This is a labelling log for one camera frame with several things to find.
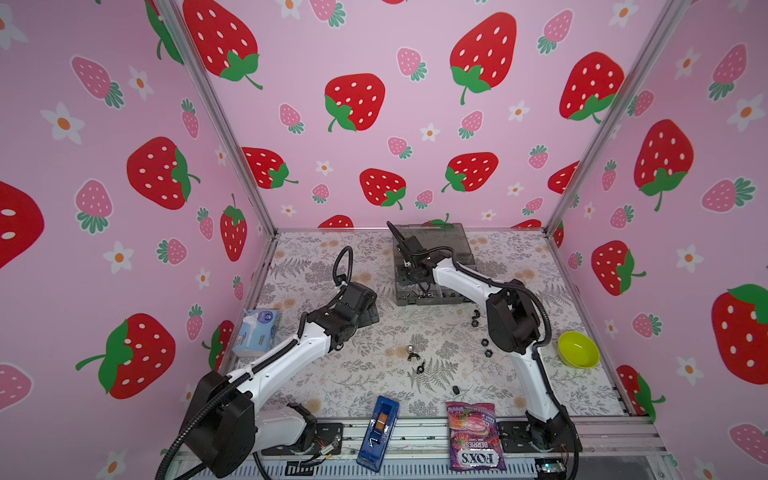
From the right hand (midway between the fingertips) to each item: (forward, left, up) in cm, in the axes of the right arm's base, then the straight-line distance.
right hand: (404, 273), depth 100 cm
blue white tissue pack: (-27, +41, 0) cm, 49 cm away
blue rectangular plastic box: (-48, +1, -1) cm, 48 cm away
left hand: (-19, +11, +5) cm, 22 cm away
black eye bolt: (-29, -8, -7) cm, 31 cm away
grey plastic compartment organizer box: (+25, -9, -6) cm, 27 cm away
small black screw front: (-34, -18, -7) cm, 39 cm away
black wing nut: (-25, -5, -7) cm, 27 cm away
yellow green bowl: (-18, -55, -7) cm, 58 cm away
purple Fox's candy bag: (-46, -22, -4) cm, 51 cm away
